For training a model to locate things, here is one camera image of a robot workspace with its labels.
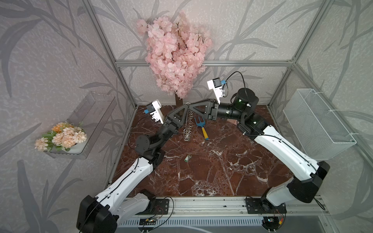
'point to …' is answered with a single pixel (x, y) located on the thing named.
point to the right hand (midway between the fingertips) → (190, 107)
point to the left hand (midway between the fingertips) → (188, 111)
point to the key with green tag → (187, 158)
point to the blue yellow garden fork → (202, 124)
